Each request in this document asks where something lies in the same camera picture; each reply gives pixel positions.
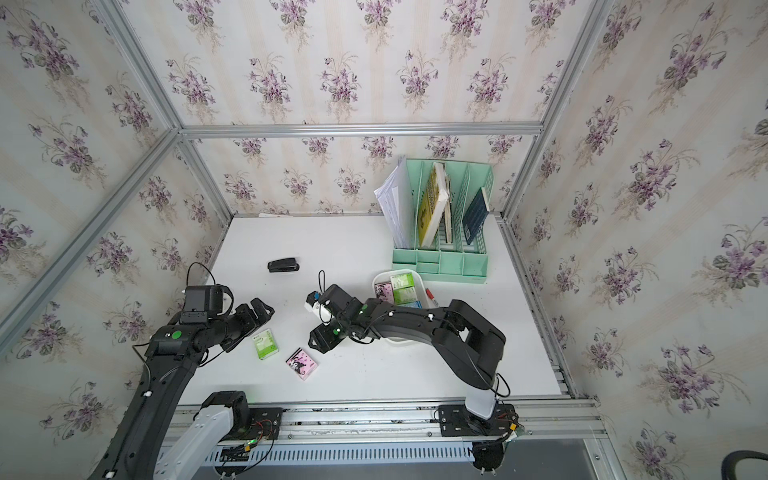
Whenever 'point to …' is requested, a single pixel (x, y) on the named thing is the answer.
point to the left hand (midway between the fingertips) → (266, 319)
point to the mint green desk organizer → (446, 259)
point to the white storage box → (422, 301)
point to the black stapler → (283, 265)
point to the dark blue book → (475, 215)
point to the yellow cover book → (433, 203)
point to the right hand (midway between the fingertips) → (320, 338)
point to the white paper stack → (395, 197)
